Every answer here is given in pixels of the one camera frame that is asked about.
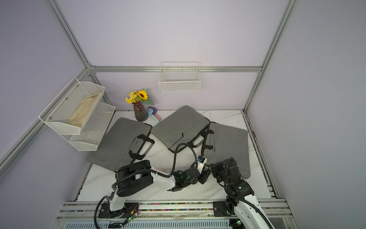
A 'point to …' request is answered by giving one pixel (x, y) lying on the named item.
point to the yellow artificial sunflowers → (141, 95)
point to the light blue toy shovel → (149, 111)
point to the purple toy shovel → (154, 112)
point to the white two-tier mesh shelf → (88, 136)
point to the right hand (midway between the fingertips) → (209, 166)
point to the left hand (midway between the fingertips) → (208, 170)
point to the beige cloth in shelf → (78, 117)
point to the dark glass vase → (141, 113)
